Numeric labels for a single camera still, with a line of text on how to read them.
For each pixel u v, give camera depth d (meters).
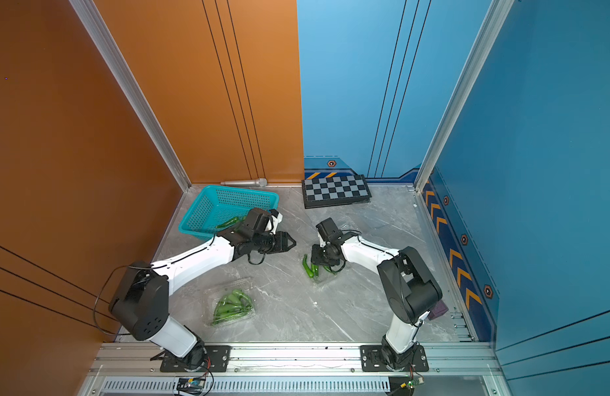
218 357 0.74
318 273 0.89
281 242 0.76
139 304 0.45
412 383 0.70
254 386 0.70
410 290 0.47
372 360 0.72
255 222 0.68
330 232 0.74
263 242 0.73
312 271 0.90
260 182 1.20
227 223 1.05
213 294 0.86
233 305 0.79
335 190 1.14
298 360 0.76
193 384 0.71
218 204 1.12
